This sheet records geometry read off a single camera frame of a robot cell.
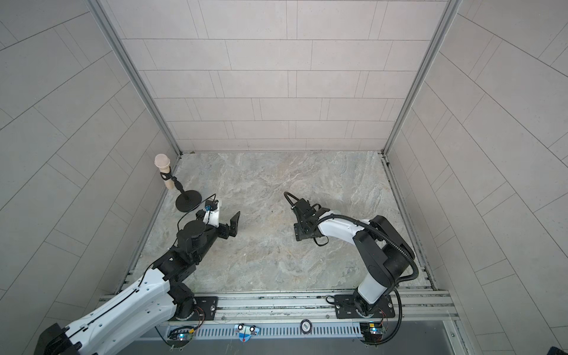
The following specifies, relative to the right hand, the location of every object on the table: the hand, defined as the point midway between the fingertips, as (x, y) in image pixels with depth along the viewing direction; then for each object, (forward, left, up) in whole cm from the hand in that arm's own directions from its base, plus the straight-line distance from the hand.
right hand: (306, 232), depth 91 cm
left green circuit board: (-33, +41, +6) cm, 53 cm away
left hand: (+2, +26, +19) cm, 32 cm away
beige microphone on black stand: (+16, +50, +7) cm, 53 cm away
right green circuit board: (-35, -17, +1) cm, 39 cm away
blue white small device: (-33, +21, +5) cm, 39 cm away
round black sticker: (-32, +3, +3) cm, 33 cm away
